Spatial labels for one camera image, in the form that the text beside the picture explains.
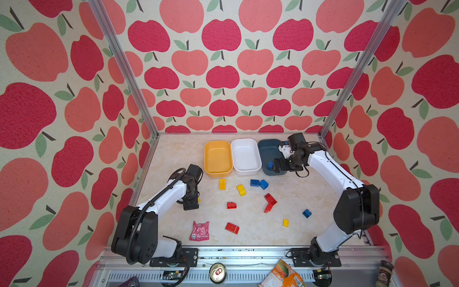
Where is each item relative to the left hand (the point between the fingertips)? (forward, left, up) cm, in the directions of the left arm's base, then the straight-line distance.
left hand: (201, 195), depth 88 cm
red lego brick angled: (-6, -33, -2) cm, 34 cm away
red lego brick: (-1, -35, -3) cm, 35 cm away
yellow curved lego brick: (+4, -21, -3) cm, 22 cm away
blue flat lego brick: (+9, -28, -2) cm, 30 cm away
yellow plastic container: (+23, -8, -1) cm, 24 cm away
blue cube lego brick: (+8, -33, -3) cm, 34 cm away
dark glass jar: (-32, -76, -1) cm, 82 cm away
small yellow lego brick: (-13, -41, -4) cm, 43 cm away
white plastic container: (+27, -25, -3) cm, 37 cm away
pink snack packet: (-16, -1, -3) cm, 17 cm away
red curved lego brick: (-4, -15, -3) cm, 16 cm away
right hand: (+10, -43, +9) cm, 45 cm away
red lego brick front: (-15, -16, -3) cm, 22 cm away
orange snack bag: (-33, -35, -2) cm, 48 cm away
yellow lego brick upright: (+9, -11, -4) cm, 15 cm away
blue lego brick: (-9, -51, -2) cm, 52 cm away
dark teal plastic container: (+34, -41, -5) cm, 53 cm away
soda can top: (-33, -10, +7) cm, 35 cm away
